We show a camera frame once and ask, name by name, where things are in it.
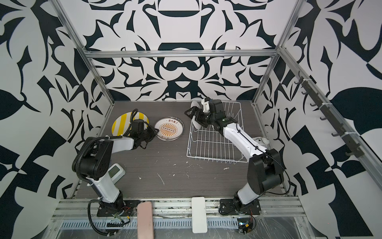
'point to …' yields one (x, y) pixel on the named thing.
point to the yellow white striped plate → (121, 124)
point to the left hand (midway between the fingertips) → (158, 127)
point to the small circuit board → (246, 225)
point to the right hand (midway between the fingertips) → (189, 113)
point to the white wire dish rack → (207, 144)
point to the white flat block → (199, 215)
